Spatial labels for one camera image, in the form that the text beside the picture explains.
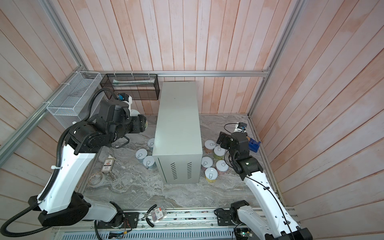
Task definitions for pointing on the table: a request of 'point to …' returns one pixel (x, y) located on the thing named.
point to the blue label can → (140, 154)
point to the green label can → (219, 152)
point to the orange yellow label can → (211, 174)
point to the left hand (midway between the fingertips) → (137, 122)
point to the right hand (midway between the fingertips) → (227, 134)
